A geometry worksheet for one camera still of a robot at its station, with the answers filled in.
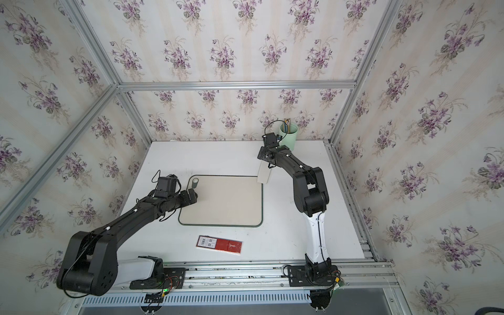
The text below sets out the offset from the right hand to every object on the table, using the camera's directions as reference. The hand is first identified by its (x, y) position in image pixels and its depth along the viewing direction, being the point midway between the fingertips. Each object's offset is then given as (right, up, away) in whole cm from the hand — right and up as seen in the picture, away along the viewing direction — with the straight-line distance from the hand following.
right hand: (270, 156), depth 103 cm
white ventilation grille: (+1, -52, -33) cm, 61 cm away
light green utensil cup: (+11, +14, +7) cm, 19 cm away
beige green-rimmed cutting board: (-23, -21, -10) cm, 33 cm away
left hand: (-38, -20, -13) cm, 45 cm away
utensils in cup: (+10, +20, +4) cm, 22 cm away
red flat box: (-23, -37, -23) cm, 49 cm away
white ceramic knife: (-3, -9, 0) cm, 10 cm away
